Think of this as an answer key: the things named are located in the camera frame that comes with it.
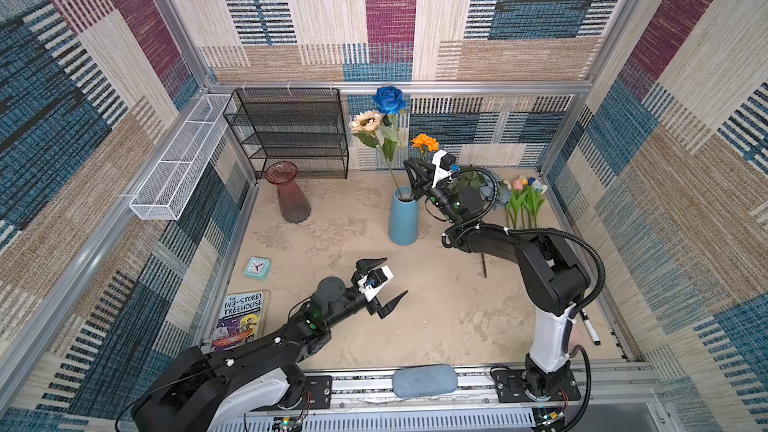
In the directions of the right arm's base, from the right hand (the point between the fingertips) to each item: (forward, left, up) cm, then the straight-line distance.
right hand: (406, 161), depth 81 cm
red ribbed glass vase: (+3, +35, -19) cm, 40 cm away
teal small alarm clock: (-15, +46, -29) cm, 56 cm away
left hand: (-25, +4, -14) cm, 29 cm away
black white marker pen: (-37, -49, -30) cm, 68 cm away
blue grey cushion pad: (-47, 0, -28) cm, 55 cm away
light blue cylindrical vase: (-7, +1, -19) cm, 20 cm away
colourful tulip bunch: (+9, -44, -28) cm, 53 cm away
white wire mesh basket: (-10, +57, +3) cm, 58 cm away
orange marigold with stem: (+4, -5, +3) cm, 7 cm away
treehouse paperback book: (-30, +46, -28) cm, 62 cm away
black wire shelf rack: (+30, +34, -11) cm, 47 cm away
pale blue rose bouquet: (+16, -26, -24) cm, 38 cm away
